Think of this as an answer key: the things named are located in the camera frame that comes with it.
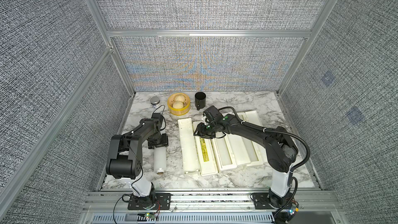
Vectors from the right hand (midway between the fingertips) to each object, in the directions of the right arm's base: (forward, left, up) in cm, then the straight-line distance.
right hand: (195, 131), depth 86 cm
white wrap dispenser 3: (-11, -28, -2) cm, 31 cm away
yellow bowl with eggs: (+23, +11, -4) cm, 26 cm away
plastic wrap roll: (-13, +19, -7) cm, 24 cm away
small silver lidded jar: (+27, +28, -6) cm, 40 cm away
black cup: (+27, -3, -5) cm, 27 cm away
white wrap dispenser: (-12, +3, -10) cm, 16 cm away
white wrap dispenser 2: (-10, -19, -4) cm, 22 cm away
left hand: (-3, +19, -10) cm, 21 cm away
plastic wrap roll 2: (-13, -16, -3) cm, 21 cm away
